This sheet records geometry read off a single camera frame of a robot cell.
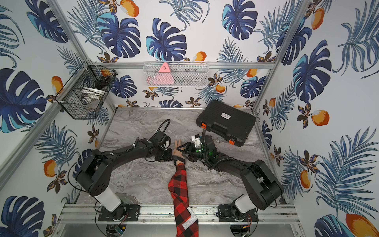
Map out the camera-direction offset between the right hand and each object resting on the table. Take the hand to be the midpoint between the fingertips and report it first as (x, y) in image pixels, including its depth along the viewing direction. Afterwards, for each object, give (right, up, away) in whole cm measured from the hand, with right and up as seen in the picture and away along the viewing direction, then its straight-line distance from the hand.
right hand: (179, 150), depth 82 cm
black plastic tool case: (+33, +17, +24) cm, 44 cm away
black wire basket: (-52, +31, -2) cm, 61 cm away
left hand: (-4, -5, +6) cm, 9 cm away
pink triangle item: (-10, +44, +8) cm, 46 cm away
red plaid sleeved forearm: (+4, -33, -11) cm, 35 cm away
